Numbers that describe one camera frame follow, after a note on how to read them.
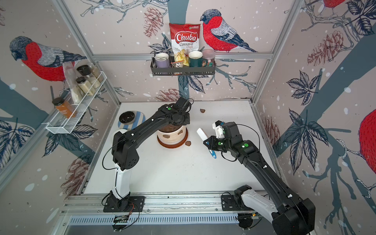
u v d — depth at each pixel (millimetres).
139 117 1108
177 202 746
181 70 864
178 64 852
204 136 766
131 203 727
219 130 698
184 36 778
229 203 729
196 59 804
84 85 762
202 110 1146
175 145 925
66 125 630
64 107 660
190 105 714
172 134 831
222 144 630
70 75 710
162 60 809
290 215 368
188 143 971
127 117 1067
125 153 511
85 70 790
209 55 842
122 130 980
